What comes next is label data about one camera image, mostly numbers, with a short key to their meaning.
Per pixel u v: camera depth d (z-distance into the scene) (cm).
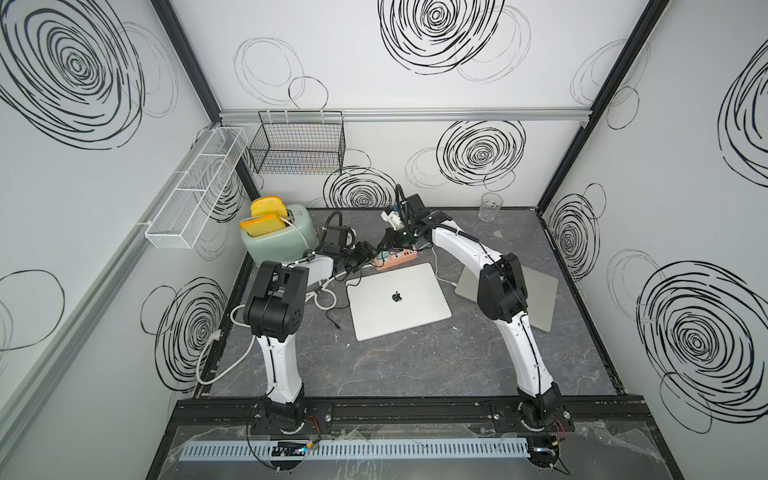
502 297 61
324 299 95
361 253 89
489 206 118
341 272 78
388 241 87
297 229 94
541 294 100
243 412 74
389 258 102
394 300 94
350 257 88
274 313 52
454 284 98
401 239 85
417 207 80
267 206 93
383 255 94
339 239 81
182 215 72
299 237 94
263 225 88
